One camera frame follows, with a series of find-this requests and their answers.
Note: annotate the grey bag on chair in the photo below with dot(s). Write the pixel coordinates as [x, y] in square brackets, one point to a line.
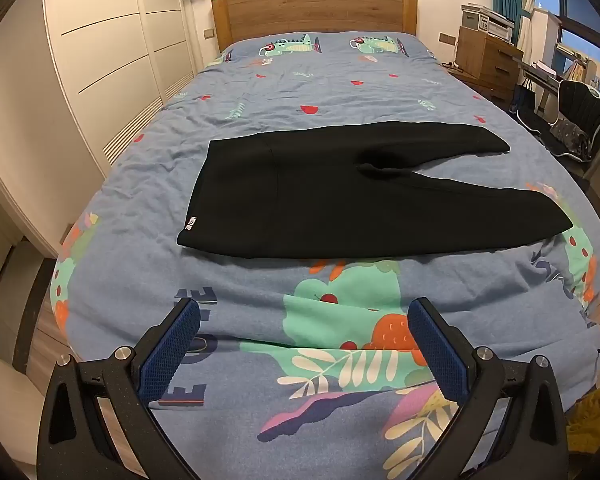
[570, 135]

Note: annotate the yellow cloth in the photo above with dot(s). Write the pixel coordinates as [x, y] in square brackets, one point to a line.
[592, 420]

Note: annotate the wooden headboard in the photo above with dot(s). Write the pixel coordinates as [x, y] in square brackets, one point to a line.
[310, 12]

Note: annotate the white wardrobe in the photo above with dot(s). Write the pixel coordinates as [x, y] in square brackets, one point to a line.
[105, 35]

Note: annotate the wall switch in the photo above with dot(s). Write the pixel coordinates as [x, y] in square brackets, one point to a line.
[446, 38]
[208, 33]

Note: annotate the wooden drawer cabinet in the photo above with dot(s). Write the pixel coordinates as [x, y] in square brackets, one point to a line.
[485, 60]

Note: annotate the white printer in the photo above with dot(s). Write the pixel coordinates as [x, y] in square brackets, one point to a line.
[490, 22]

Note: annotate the black pants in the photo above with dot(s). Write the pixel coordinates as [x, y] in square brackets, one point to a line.
[305, 195]

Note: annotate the blue printed bed cover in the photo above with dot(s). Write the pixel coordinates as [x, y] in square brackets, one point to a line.
[330, 95]

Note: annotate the white desk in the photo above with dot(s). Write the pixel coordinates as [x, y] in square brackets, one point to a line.
[542, 77]

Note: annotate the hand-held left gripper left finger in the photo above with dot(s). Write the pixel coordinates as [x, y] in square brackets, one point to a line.
[172, 355]

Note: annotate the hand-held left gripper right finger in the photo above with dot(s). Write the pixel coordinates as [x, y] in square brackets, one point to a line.
[437, 355]

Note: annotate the black desk chair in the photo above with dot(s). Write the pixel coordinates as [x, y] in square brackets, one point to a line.
[580, 102]

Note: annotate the window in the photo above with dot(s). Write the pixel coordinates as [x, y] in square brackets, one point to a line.
[575, 25]

